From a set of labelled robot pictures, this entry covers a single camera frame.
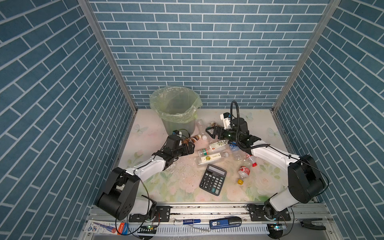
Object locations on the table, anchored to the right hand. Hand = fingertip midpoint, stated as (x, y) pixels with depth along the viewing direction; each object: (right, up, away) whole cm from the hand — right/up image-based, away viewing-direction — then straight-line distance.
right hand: (209, 128), depth 83 cm
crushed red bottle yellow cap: (+19, -24, -1) cm, 31 cm away
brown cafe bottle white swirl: (+5, +2, +24) cm, 25 cm away
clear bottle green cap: (+2, -5, -8) cm, 10 cm away
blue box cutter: (+6, -43, -16) cm, 46 cm away
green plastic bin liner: (-22, +16, +19) cm, 33 cm away
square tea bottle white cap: (-2, -18, +3) cm, 19 cm away
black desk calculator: (+2, -29, -1) cm, 29 cm away
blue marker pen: (-15, -44, -13) cm, 49 cm away
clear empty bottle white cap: (-5, +3, +27) cm, 28 cm away
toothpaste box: (-50, -46, -14) cm, 70 cm away
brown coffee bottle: (-11, -8, +14) cm, 19 cm away
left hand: (-12, -11, +6) cm, 17 cm away
